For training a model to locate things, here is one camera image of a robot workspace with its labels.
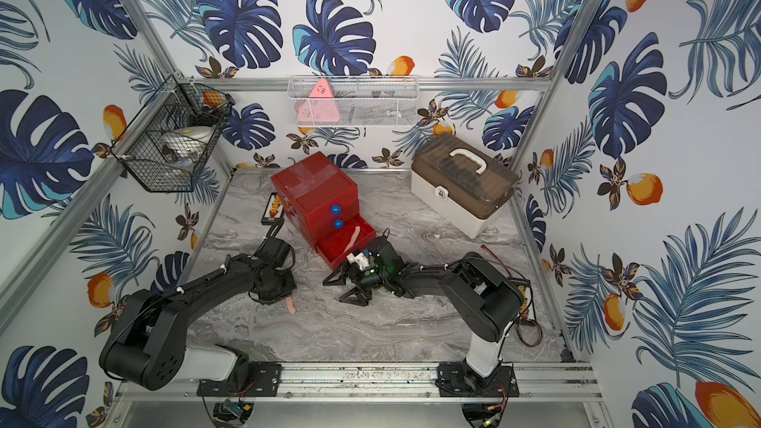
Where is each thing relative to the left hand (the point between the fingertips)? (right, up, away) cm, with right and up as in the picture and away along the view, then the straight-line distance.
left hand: (291, 288), depth 88 cm
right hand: (+13, +2, -8) cm, 16 cm away
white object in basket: (-25, +42, -8) cm, 50 cm away
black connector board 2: (+52, +7, -38) cm, 65 cm away
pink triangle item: (+9, +54, 0) cm, 55 cm away
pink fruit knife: (0, -4, -1) cm, 5 cm away
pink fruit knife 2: (+18, +14, +12) cm, 25 cm away
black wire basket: (-35, +39, -12) cm, 54 cm away
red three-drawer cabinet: (+10, +28, -1) cm, 30 cm away
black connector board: (-12, +22, +18) cm, 31 cm away
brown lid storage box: (+51, +32, +4) cm, 60 cm away
